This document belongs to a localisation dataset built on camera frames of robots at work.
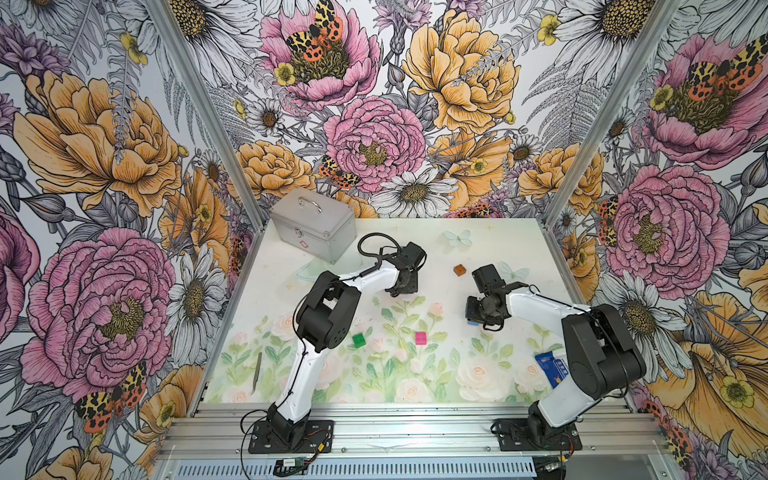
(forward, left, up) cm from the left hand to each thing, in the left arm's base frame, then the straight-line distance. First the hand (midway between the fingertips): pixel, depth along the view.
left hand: (403, 292), depth 101 cm
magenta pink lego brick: (-17, -5, +1) cm, 17 cm away
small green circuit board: (-46, +28, 0) cm, 54 cm away
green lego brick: (-17, +14, 0) cm, 22 cm away
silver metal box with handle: (+20, +29, +14) cm, 38 cm away
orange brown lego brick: (+8, -20, +1) cm, 21 cm away
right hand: (-11, -21, +1) cm, 24 cm away
